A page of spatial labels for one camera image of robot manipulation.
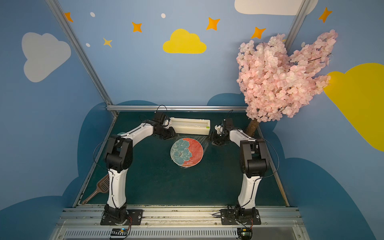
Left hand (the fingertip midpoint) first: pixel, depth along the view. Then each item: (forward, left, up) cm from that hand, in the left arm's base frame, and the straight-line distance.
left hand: (176, 134), depth 101 cm
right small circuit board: (-54, -39, -9) cm, 67 cm away
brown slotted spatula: (-34, +39, -6) cm, 52 cm away
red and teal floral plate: (-11, -8, -6) cm, 14 cm away
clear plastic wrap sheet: (-2, -19, -3) cm, 19 cm away
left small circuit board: (-55, +24, -9) cm, 61 cm away
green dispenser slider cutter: (+7, -22, 0) cm, 23 cm away
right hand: (-3, -24, -1) cm, 24 cm away
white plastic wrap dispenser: (+6, -10, +1) cm, 12 cm away
